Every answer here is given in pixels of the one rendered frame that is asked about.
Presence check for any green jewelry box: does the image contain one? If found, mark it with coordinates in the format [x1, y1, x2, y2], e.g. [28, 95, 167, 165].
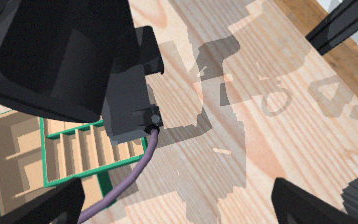
[0, 110, 113, 217]

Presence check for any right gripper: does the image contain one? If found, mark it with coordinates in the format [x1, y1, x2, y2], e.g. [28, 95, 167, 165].
[101, 18, 164, 137]

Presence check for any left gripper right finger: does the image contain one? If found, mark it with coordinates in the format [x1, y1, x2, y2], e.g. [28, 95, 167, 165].
[271, 177, 358, 224]

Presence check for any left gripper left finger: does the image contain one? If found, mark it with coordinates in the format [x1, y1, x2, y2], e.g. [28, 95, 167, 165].
[0, 177, 85, 224]

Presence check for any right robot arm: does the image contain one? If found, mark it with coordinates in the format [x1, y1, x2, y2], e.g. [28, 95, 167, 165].
[0, 0, 132, 123]

